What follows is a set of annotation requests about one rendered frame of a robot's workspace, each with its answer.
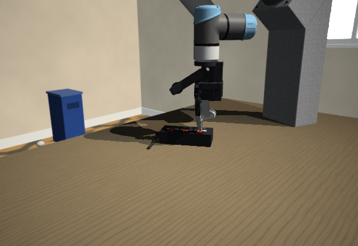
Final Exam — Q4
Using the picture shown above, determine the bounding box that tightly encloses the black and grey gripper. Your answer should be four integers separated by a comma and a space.
194, 61, 223, 131

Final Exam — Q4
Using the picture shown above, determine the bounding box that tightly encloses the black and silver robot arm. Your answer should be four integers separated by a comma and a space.
169, 0, 257, 95

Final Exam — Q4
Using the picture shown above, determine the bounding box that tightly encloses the black power strip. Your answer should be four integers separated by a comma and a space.
148, 125, 213, 149

